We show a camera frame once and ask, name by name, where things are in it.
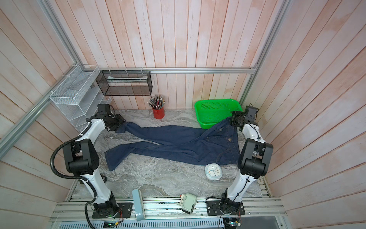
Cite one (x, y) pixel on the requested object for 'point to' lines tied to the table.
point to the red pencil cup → (158, 114)
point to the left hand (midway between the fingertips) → (124, 122)
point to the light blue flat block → (139, 204)
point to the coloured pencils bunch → (157, 101)
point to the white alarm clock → (213, 171)
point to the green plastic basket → (212, 111)
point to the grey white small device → (187, 202)
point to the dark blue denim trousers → (219, 145)
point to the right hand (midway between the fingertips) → (229, 110)
